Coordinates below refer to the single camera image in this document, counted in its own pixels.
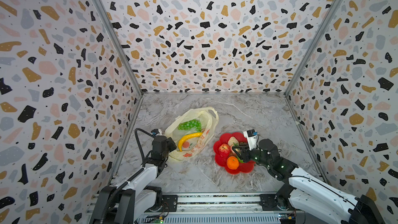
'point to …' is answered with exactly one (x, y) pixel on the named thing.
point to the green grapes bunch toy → (193, 125)
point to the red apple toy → (224, 149)
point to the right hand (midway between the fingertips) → (235, 148)
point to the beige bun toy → (231, 140)
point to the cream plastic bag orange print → (192, 131)
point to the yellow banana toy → (187, 137)
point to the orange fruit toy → (232, 162)
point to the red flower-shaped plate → (227, 156)
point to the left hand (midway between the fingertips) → (173, 138)
